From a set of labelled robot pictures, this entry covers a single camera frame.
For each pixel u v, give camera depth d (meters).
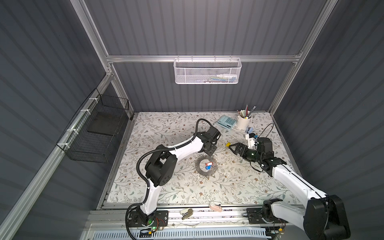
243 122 1.08
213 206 0.75
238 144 0.75
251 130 1.08
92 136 0.72
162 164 0.54
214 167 0.91
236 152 0.75
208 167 0.91
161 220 0.72
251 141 0.77
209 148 0.79
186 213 0.74
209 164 0.93
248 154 0.74
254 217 0.73
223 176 0.87
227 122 1.12
